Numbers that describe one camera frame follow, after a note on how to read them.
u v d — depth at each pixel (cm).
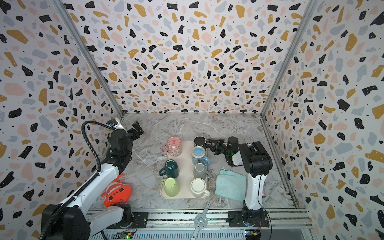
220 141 90
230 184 86
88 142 52
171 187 75
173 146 90
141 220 73
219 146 90
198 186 78
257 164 54
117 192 75
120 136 59
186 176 89
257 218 68
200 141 95
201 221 74
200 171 81
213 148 92
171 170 82
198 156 85
